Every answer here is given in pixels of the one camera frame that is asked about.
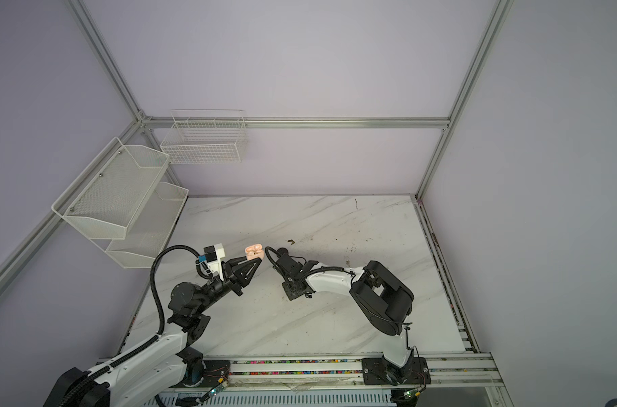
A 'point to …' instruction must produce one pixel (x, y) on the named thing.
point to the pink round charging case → (254, 251)
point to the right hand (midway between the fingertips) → (290, 290)
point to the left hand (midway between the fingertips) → (259, 260)
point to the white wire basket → (206, 136)
